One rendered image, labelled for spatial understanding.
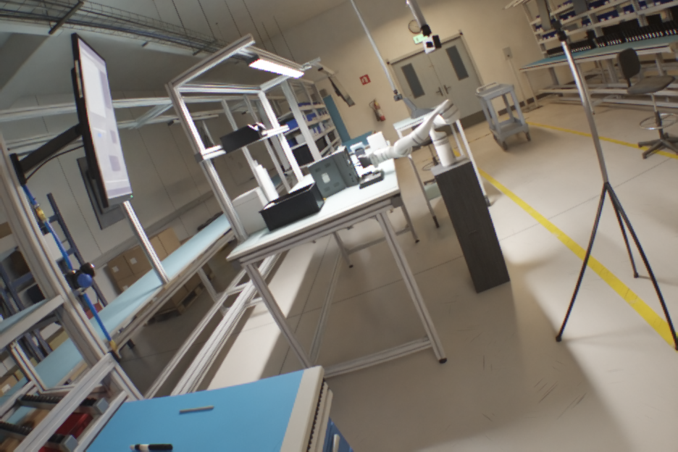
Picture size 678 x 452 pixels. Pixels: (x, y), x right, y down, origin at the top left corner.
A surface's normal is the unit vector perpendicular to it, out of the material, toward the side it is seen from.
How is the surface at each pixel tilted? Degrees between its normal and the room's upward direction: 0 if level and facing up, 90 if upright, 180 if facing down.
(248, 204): 90
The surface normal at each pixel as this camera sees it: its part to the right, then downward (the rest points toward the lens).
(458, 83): -0.11, 0.25
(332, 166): 0.23, 0.10
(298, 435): -0.41, -0.89
